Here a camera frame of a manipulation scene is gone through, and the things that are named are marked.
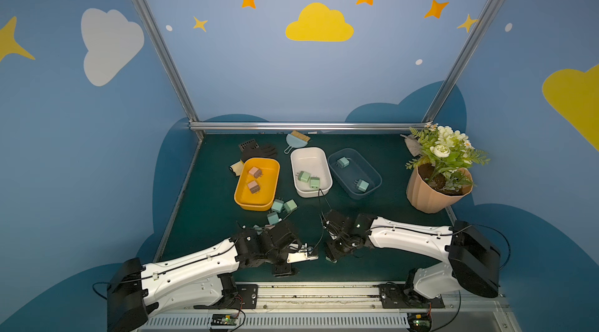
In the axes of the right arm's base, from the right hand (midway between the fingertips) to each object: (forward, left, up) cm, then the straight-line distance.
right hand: (333, 249), depth 82 cm
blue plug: (+40, -6, 0) cm, 41 cm away
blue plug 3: (+16, +22, 0) cm, 28 cm away
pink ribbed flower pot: (+17, -34, +11) cm, 40 cm away
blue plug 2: (+29, -13, -1) cm, 32 cm away
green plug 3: (+16, +17, -1) cm, 24 cm away
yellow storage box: (+33, +30, -1) cm, 45 cm away
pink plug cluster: (+24, +34, 0) cm, 41 cm away
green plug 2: (+29, +8, -2) cm, 30 cm away
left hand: (-4, +12, +6) cm, 15 cm away
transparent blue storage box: (+35, -9, -2) cm, 36 cm away
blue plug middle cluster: (+11, +24, -3) cm, 27 cm away
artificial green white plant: (+24, -35, +27) cm, 50 cm away
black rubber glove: (+45, +39, +1) cm, 59 cm away
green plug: (+32, +13, -1) cm, 34 cm away
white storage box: (+35, +9, -3) cm, 36 cm away
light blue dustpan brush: (+55, +18, -2) cm, 58 cm away
